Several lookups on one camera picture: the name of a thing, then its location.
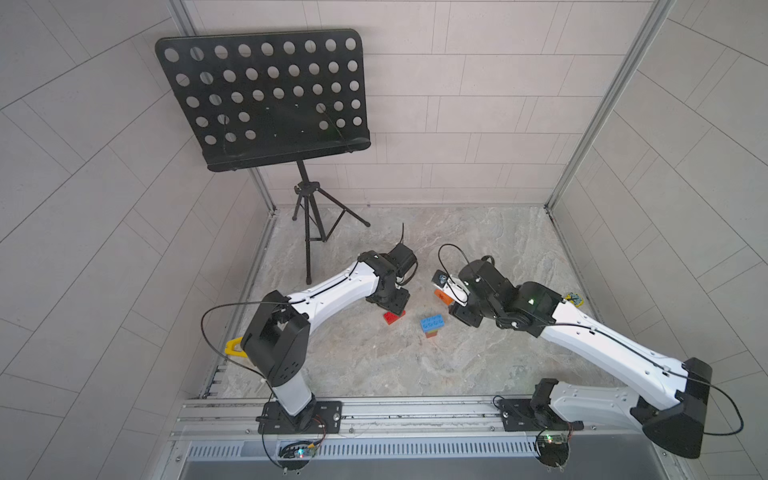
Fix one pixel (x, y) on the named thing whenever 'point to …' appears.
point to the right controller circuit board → (552, 449)
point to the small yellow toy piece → (575, 298)
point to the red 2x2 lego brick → (431, 333)
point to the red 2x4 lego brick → (390, 317)
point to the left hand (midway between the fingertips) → (397, 303)
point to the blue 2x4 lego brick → (432, 323)
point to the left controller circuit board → (296, 454)
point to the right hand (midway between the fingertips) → (455, 296)
